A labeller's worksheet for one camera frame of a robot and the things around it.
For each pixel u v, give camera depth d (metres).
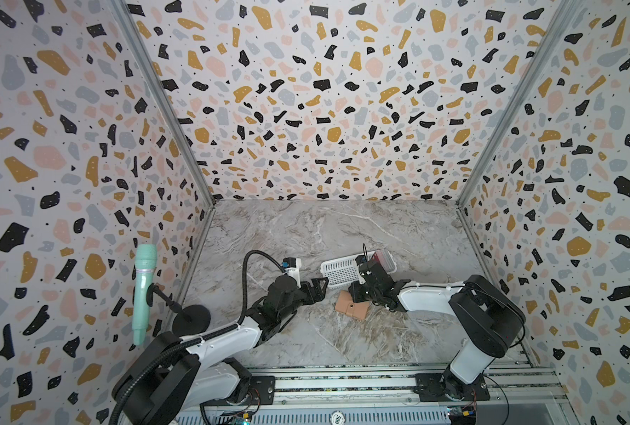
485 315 0.48
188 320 0.85
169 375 0.41
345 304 0.90
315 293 0.75
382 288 0.73
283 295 0.63
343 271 1.00
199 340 0.46
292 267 0.75
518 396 0.74
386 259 0.97
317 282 0.76
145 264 0.63
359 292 0.83
